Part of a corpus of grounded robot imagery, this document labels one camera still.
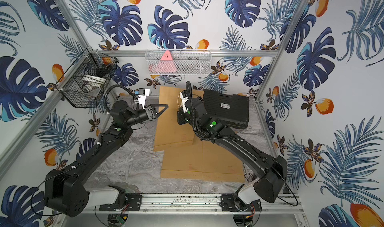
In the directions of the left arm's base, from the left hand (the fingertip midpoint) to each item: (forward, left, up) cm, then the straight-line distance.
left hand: (166, 104), depth 67 cm
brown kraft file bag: (-9, -1, -12) cm, 15 cm away
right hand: (+4, -5, -5) cm, 8 cm away
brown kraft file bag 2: (-11, -14, -37) cm, 41 cm away
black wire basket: (+24, +56, -11) cm, 62 cm away
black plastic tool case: (+26, -39, -30) cm, 56 cm away
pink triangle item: (+33, +6, -3) cm, 34 cm away
